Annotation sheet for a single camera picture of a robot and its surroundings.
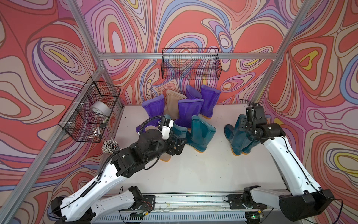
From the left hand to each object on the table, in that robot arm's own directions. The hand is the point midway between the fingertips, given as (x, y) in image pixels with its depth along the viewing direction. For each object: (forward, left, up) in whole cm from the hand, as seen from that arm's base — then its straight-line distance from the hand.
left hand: (182, 138), depth 62 cm
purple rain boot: (+30, +18, -10) cm, 36 cm away
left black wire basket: (+19, +53, -3) cm, 56 cm away
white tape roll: (+20, +45, 0) cm, 49 cm away
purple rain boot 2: (+31, -5, -12) cm, 33 cm away
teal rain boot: (+9, +1, -7) cm, 11 cm away
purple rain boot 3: (+40, -20, -10) cm, 46 cm away
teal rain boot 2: (+12, -11, -15) cm, 22 cm away
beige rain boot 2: (+36, +7, -18) cm, 41 cm away
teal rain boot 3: (+8, -42, -27) cm, 51 cm away
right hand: (+12, -36, -8) cm, 39 cm away
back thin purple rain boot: (+42, -7, -8) cm, 44 cm away
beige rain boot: (+5, +11, -29) cm, 32 cm away
